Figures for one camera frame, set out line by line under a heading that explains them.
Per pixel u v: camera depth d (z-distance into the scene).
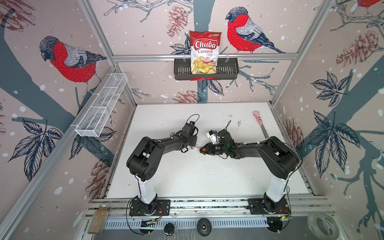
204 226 0.60
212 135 0.88
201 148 0.89
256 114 1.11
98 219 0.67
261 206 0.72
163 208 0.73
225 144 0.76
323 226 0.70
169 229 0.60
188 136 0.76
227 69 0.95
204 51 0.83
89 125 0.70
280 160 0.50
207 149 0.84
